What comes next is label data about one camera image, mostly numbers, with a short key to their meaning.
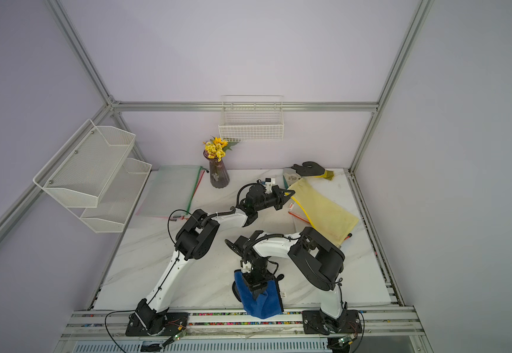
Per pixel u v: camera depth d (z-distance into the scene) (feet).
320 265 1.57
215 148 3.13
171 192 3.72
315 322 2.40
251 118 3.07
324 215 3.21
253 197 2.64
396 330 2.40
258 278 2.43
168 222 3.27
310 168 3.97
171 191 3.74
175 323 2.40
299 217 3.28
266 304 2.50
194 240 2.05
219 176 3.52
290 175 3.84
